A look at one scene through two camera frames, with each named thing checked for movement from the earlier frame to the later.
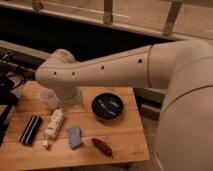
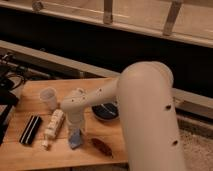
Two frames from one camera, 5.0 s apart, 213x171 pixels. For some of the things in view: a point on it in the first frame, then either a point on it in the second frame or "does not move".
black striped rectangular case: [30, 130] does not move
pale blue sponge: [75, 138] does not move
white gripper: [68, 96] → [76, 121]
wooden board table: [105, 124] does not move
